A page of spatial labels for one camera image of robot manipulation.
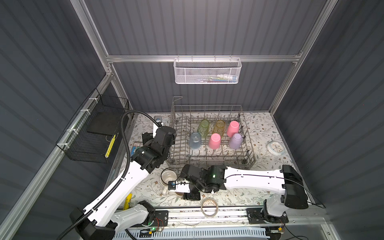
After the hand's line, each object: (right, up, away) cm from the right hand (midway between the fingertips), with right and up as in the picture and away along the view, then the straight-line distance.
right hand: (183, 193), depth 70 cm
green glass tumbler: (+11, +31, +22) cm, 39 cm away
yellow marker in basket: (-34, +19, -3) cm, 39 cm away
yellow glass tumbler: (+21, +31, +26) cm, 45 cm away
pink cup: (+17, +23, +19) cm, 34 cm away
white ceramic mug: (-11, +3, +15) cm, 18 cm away
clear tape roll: (+9, -11, +7) cm, 16 cm away
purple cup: (+30, +23, +19) cm, 43 cm away
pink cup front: (+30, +30, +25) cm, 50 cm away
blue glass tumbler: (+6, +23, +17) cm, 30 cm away
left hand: (-12, +28, +1) cm, 31 cm away
